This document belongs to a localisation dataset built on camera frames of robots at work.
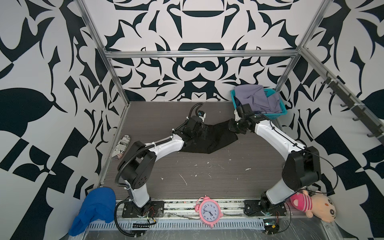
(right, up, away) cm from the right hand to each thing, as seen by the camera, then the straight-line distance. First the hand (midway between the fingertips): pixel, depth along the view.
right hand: (229, 126), depth 88 cm
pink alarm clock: (-13, -39, -16) cm, 45 cm away
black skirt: (-8, -7, +5) cm, 11 cm away
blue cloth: (-67, -38, -13) cm, 78 cm away
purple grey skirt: (+26, +22, +27) cm, 43 cm away
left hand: (-13, +1, +1) cm, 13 cm away
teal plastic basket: (+36, +24, +27) cm, 51 cm away
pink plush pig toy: (+36, -35, -18) cm, 54 cm away
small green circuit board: (+15, -46, -17) cm, 51 cm away
